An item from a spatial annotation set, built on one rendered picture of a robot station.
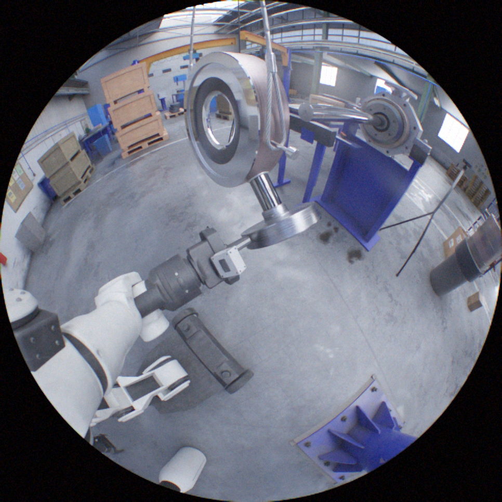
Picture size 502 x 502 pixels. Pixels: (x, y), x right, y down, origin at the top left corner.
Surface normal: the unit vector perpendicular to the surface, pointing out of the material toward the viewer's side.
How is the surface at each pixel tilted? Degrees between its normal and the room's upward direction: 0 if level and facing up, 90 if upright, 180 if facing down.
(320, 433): 0
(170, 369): 35
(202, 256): 41
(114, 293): 19
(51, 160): 90
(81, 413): 85
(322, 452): 0
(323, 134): 90
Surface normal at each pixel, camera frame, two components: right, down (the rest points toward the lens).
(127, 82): 0.53, 0.72
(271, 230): -0.32, 0.36
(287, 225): -0.03, 0.25
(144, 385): 0.54, -0.80
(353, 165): -0.84, 0.46
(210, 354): -0.01, -0.54
